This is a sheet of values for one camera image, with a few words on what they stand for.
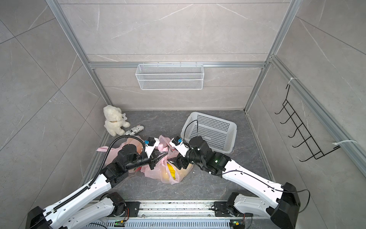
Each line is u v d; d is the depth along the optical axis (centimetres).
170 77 101
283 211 37
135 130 103
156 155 64
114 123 98
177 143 58
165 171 70
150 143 59
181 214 73
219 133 104
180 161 59
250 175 45
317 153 58
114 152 55
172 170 71
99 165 90
